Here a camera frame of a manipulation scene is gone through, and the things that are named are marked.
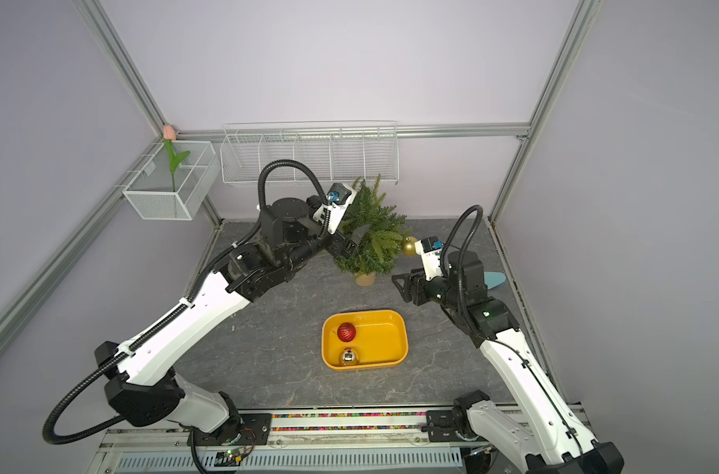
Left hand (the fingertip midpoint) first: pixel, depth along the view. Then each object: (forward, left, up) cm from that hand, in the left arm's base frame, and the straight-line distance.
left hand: (353, 214), depth 63 cm
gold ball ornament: (+8, -15, -21) cm, 27 cm away
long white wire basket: (+46, +4, -15) cm, 49 cm away
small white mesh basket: (+26, +59, -11) cm, 65 cm away
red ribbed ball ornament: (-10, +4, -38) cm, 40 cm away
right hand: (-5, -12, -16) cm, 21 cm away
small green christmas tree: (+3, -6, -17) cm, 18 cm away
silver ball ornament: (-17, +4, -38) cm, 42 cm away
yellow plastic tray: (-11, -6, -43) cm, 45 cm away
